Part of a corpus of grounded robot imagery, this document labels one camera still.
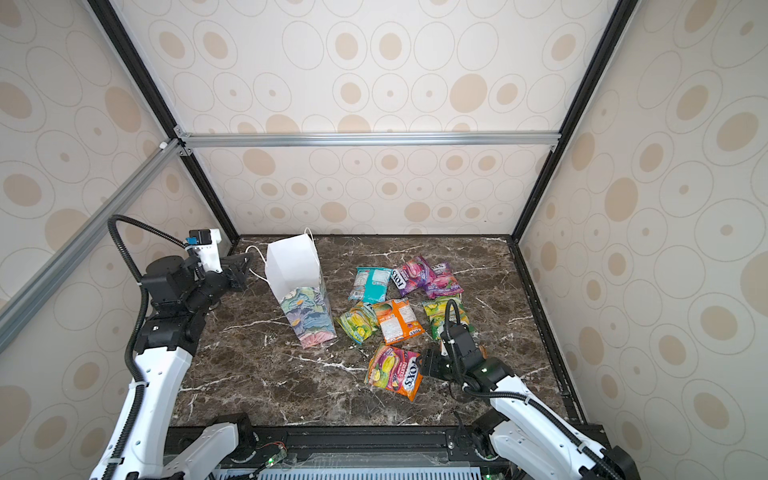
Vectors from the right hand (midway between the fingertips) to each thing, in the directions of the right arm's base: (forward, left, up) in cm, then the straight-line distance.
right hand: (426, 362), depth 82 cm
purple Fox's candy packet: (+30, +2, -1) cm, 31 cm away
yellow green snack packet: (+13, +19, -1) cm, 24 cm away
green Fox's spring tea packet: (+18, -5, -3) cm, 19 cm away
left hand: (+14, +40, +31) cm, 53 cm away
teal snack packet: (+28, +17, -3) cm, 33 cm away
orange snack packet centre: (+13, +7, -2) cm, 15 cm away
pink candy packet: (+28, -8, -2) cm, 29 cm away
